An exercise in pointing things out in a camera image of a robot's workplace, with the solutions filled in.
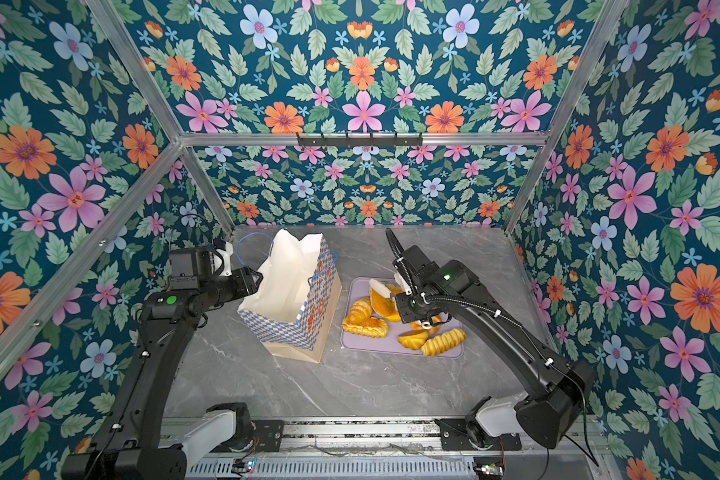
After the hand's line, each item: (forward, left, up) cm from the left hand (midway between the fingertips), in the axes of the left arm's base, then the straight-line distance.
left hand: (256, 269), depth 73 cm
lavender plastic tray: (+10, -22, -27) cm, 37 cm away
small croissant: (-2, -25, -21) cm, 32 cm away
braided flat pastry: (-6, -28, -23) cm, 37 cm away
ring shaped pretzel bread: (-7, -42, -25) cm, 49 cm away
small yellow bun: (-12, -40, -22) cm, 47 cm away
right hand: (-10, -37, -7) cm, 39 cm away
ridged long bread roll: (-13, -49, -22) cm, 55 cm away
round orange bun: (-2, -32, -20) cm, 38 cm away
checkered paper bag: (+8, -3, -23) cm, 24 cm away
